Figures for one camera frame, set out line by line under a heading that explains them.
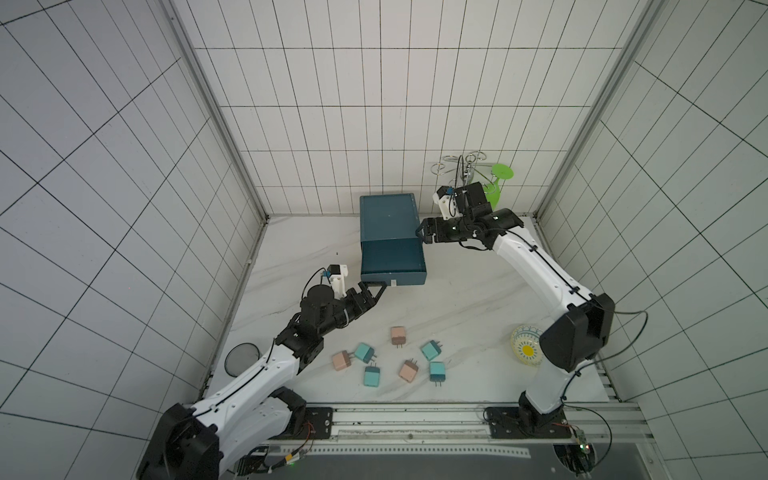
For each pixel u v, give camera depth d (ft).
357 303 2.21
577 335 1.78
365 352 2.72
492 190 2.95
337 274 2.38
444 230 2.37
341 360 2.66
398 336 2.81
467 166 3.06
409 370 2.64
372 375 2.62
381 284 2.37
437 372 2.67
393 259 2.74
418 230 2.57
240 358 2.36
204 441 1.29
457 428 2.40
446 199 2.41
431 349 2.74
